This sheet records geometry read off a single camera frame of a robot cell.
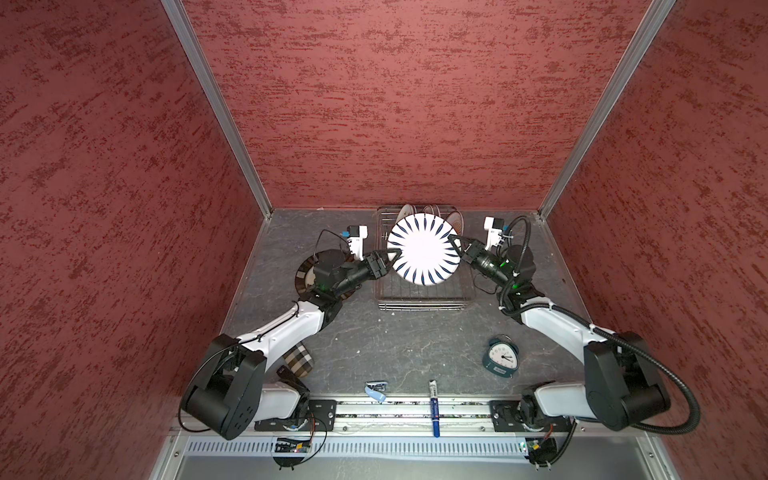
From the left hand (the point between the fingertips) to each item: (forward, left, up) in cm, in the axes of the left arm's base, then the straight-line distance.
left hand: (398, 258), depth 77 cm
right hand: (+4, -12, +2) cm, 13 cm away
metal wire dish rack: (+2, +1, -24) cm, 24 cm away
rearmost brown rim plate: (+27, -21, -13) cm, 37 cm away
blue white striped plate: (0, -8, 0) cm, 8 cm away
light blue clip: (-27, +6, -23) cm, 36 cm away
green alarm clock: (-19, -29, -20) cm, 40 cm away
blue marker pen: (-31, -10, -22) cm, 40 cm away
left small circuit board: (-40, +27, -28) cm, 56 cm away
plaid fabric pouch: (-20, +27, -21) cm, 40 cm away
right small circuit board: (-40, -35, -24) cm, 58 cm away
